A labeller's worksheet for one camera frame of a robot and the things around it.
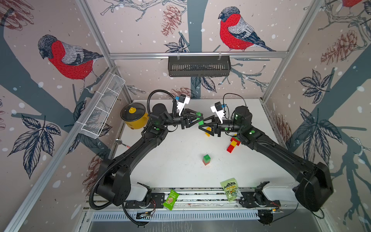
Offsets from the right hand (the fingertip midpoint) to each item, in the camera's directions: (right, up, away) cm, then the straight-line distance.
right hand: (202, 123), depth 68 cm
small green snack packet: (-16, -40, +5) cm, 44 cm away
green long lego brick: (-1, +1, -4) cm, 4 cm away
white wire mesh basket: (-63, +1, +17) cm, 65 cm away
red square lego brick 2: (+20, -18, +22) cm, 35 cm away
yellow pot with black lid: (-44, +4, +28) cm, 52 cm away
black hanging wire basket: (+1, +39, +36) cm, 54 cm away
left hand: (0, +3, -4) cm, 5 cm away
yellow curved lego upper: (+2, -5, -4) cm, 6 cm away
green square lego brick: (+4, -22, +14) cm, 26 cm away
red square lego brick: (+4, -27, +19) cm, 33 cm away
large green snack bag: (+17, -36, +9) cm, 41 cm away
